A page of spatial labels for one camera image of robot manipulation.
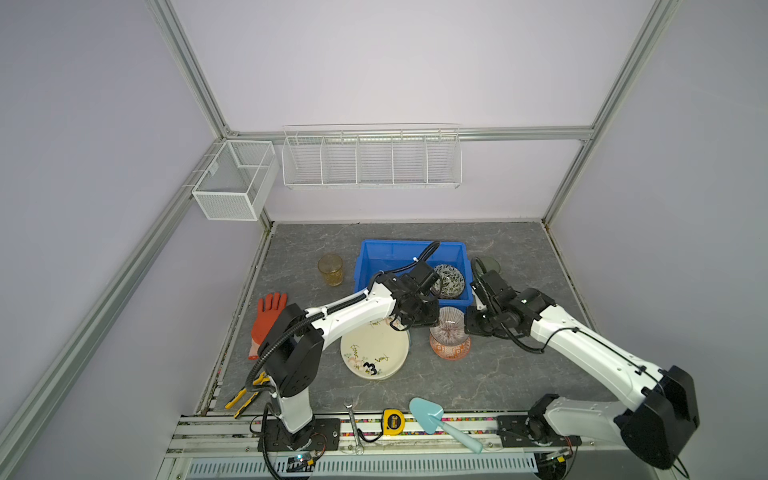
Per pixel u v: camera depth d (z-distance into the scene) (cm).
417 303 71
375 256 109
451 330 83
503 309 58
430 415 77
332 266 105
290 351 46
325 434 74
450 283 96
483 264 70
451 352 86
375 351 85
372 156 99
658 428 38
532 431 66
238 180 102
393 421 74
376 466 158
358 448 72
